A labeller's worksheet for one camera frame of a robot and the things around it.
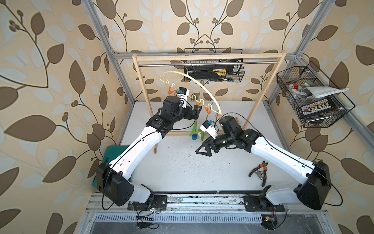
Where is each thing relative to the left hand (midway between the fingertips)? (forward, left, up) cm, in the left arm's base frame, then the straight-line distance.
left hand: (196, 105), depth 73 cm
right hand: (-17, -2, -13) cm, 21 cm away
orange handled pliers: (-21, -39, -33) cm, 55 cm away
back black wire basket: (+26, -26, -2) cm, 37 cm away
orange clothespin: (-3, -6, -1) cm, 7 cm away
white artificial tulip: (-3, -4, -22) cm, 22 cm away
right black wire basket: (+19, -57, +1) cm, 60 cm away
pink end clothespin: (-7, -10, +1) cm, 12 cm away
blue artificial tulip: (-1, +1, -24) cm, 24 cm away
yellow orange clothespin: (-1, -1, +2) cm, 2 cm away
